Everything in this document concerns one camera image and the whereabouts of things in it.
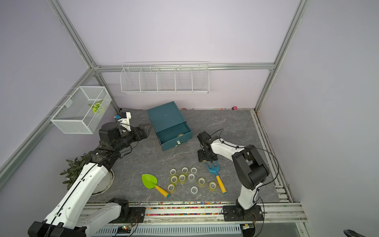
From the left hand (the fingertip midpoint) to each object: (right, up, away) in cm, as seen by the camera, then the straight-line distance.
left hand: (147, 127), depth 73 cm
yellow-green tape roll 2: (+17, -30, +12) cm, 36 cm away
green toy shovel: (-2, -32, +11) cm, 34 cm away
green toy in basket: (-31, +12, +8) cm, 34 cm away
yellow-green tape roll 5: (+34, -33, +10) cm, 49 cm away
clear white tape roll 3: (+23, -35, +8) cm, 43 cm away
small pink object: (+58, +15, +51) cm, 79 cm away
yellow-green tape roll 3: (+10, -34, +9) cm, 37 cm away
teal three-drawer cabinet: (+11, -1, +9) cm, 14 cm away
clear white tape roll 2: (+22, -30, +12) cm, 39 cm away
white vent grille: (+16, -50, -2) cm, 52 cm away
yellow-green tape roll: (+12, -31, +12) cm, 35 cm away
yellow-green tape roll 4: (+28, -31, +10) cm, 43 cm away
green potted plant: (-31, -19, -6) cm, 37 cm away
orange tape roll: (+15, -5, +12) cm, 20 cm away
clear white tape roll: (+22, -26, +16) cm, 38 cm away
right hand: (+30, -20, +21) cm, 42 cm away
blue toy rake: (+36, -26, +14) cm, 47 cm away
